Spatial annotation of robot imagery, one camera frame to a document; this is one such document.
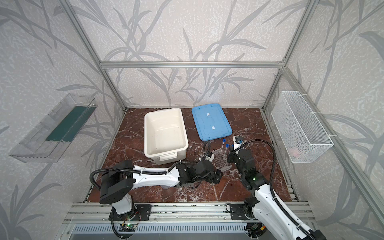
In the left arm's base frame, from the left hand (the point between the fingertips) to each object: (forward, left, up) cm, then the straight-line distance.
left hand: (219, 170), depth 79 cm
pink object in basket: (+5, -36, +13) cm, 39 cm away
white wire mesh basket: (+5, -32, +27) cm, 42 cm away
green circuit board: (-25, +45, -10) cm, 53 cm away
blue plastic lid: (+41, +3, -10) cm, 42 cm away
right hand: (+14, -7, +8) cm, 17 cm away
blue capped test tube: (+25, -6, -12) cm, 29 cm away
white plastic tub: (+24, +35, -10) cm, 44 cm away
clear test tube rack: (+10, -2, -8) cm, 13 cm away
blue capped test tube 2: (+11, -5, +6) cm, 14 cm away
